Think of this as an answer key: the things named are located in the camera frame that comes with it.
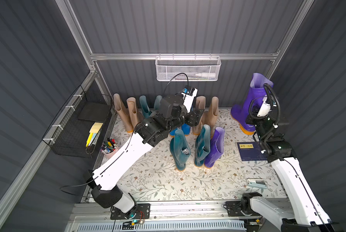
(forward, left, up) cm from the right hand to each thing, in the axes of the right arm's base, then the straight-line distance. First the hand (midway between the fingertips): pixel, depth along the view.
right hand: (259, 106), depth 66 cm
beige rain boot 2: (+14, +66, -16) cm, 69 cm away
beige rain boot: (+11, +71, -14) cm, 73 cm away
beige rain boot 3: (+18, +24, -15) cm, 33 cm away
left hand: (-7, +28, +5) cm, 29 cm away
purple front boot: (-14, +19, -14) cm, 28 cm away
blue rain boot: (+11, +32, -32) cm, 47 cm away
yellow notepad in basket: (-5, +81, -12) cm, 82 cm away
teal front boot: (-12, +36, -19) cm, 43 cm away
